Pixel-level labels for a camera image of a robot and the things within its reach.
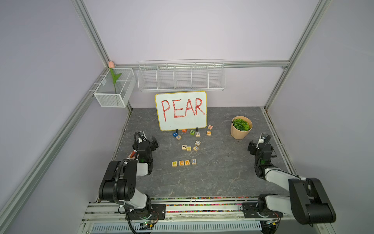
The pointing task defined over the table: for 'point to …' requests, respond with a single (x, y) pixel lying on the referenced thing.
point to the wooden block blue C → (197, 134)
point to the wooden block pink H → (210, 127)
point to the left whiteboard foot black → (177, 131)
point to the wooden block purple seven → (184, 146)
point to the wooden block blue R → (194, 162)
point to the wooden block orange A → (187, 162)
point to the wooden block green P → (174, 164)
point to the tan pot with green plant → (240, 126)
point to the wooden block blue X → (178, 137)
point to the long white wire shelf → (202, 75)
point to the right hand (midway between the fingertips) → (260, 141)
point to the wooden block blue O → (197, 143)
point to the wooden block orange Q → (209, 133)
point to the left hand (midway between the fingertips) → (146, 138)
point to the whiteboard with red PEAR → (182, 110)
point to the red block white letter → (184, 130)
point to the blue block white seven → (175, 134)
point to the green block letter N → (192, 132)
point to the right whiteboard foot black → (197, 129)
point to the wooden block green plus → (188, 148)
